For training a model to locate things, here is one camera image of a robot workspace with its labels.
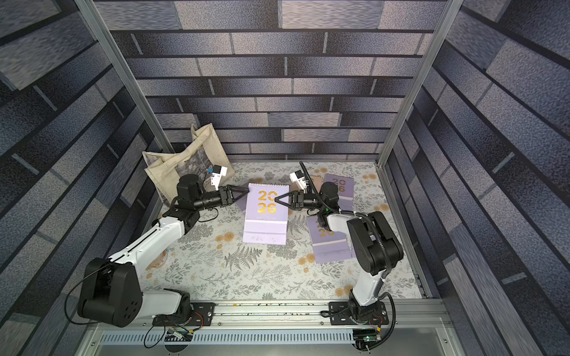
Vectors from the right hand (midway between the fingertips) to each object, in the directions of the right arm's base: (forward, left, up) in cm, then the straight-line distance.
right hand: (274, 201), depth 78 cm
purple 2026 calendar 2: (-3, +11, +3) cm, 11 cm away
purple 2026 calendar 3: (-7, -21, -22) cm, 31 cm away
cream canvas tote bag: (+27, +34, -2) cm, 43 cm away
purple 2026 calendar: (-7, +3, -1) cm, 7 cm away
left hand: (+1, +10, +4) cm, 11 cm away
